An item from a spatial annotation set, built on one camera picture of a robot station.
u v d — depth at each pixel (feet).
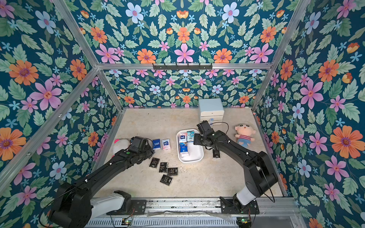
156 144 3.14
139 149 2.25
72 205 1.31
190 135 3.14
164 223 2.51
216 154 2.99
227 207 2.41
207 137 2.16
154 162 2.89
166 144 3.13
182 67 3.06
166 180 2.65
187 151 2.92
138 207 2.42
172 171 2.76
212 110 3.23
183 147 2.97
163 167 2.82
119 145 2.98
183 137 3.13
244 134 3.15
